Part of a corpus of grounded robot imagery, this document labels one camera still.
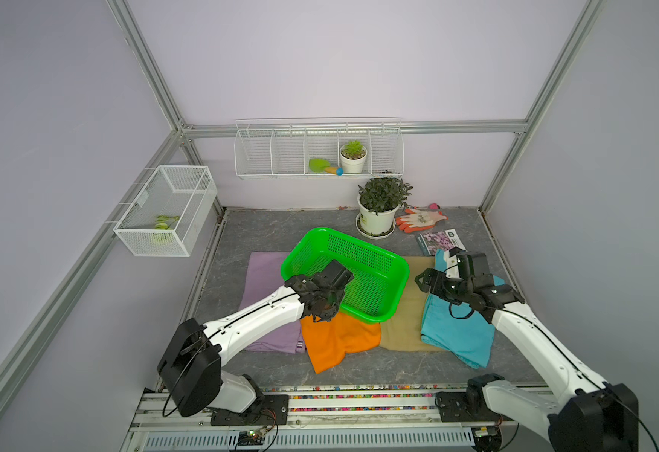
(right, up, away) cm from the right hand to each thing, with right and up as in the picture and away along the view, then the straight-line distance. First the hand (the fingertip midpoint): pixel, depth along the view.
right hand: (425, 280), depth 83 cm
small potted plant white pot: (-21, +39, +8) cm, 45 cm away
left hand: (-24, -5, -2) cm, 25 cm away
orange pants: (-29, -18, 0) cm, 34 cm away
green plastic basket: (-12, -1, +14) cm, 18 cm away
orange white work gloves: (+7, +20, +34) cm, 40 cm away
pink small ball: (+17, +26, +41) cm, 52 cm away
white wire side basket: (-76, +20, -2) cm, 78 cm away
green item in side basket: (-73, +17, -7) cm, 75 cm away
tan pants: (-6, -16, +1) cm, 17 cm away
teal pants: (+10, -15, -1) cm, 18 cm away
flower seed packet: (+16, +12, +26) cm, 33 cm away
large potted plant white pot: (-11, +26, +16) cm, 33 cm away
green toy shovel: (-32, +39, +16) cm, 53 cm away
